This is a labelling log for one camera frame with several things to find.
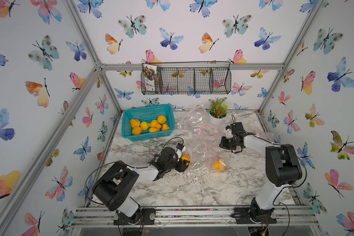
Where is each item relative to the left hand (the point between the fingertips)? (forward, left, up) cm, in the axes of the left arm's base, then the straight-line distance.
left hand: (188, 160), depth 88 cm
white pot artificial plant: (+30, -21, +11) cm, 38 cm away
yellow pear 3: (+23, +35, 0) cm, 42 cm away
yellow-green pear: (+27, +30, 0) cm, 41 cm away
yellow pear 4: (+29, +23, 0) cm, 37 cm away
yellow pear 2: (-5, -17, +1) cm, 18 cm away
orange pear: (+29, +37, +1) cm, 47 cm away
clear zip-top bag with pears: (+14, -53, +2) cm, 55 cm away
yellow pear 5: (+25, +15, +1) cm, 29 cm away
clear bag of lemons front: (+2, -11, +1) cm, 11 cm away
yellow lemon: (+24, +23, 0) cm, 33 cm away
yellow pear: (0, +2, +4) cm, 4 cm away
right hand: (+11, -21, 0) cm, 24 cm away
